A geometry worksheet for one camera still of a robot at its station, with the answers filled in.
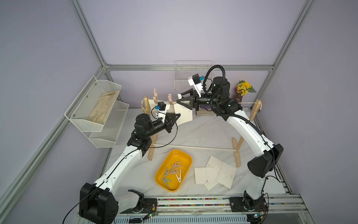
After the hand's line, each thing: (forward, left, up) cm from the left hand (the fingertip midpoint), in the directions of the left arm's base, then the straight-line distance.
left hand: (178, 116), depth 70 cm
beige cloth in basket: (+6, +45, -4) cm, 45 cm away
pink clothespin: (-17, +3, -33) cm, 37 cm away
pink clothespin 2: (-12, +2, -33) cm, 35 cm away
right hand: (+2, 0, +8) cm, 9 cm away
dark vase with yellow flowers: (+36, -46, -10) cm, 60 cm away
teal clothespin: (-22, +8, -34) cm, 41 cm away
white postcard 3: (-9, -22, -35) cm, 42 cm away
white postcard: (-19, -16, -34) cm, 42 cm away
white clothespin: (-20, 0, -33) cm, 39 cm away
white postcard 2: (-24, -18, -34) cm, 46 cm away
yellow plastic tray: (-14, +9, -33) cm, 37 cm away
